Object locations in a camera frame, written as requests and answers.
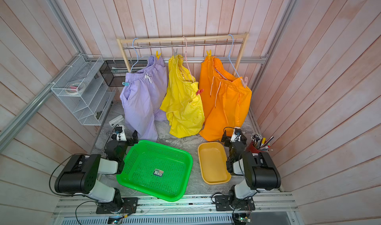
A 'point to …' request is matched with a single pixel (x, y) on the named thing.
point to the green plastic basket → (158, 170)
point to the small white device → (116, 120)
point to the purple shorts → (144, 98)
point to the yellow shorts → (184, 107)
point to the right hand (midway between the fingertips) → (233, 130)
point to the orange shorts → (225, 100)
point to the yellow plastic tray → (213, 162)
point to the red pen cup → (251, 148)
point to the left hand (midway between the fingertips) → (130, 130)
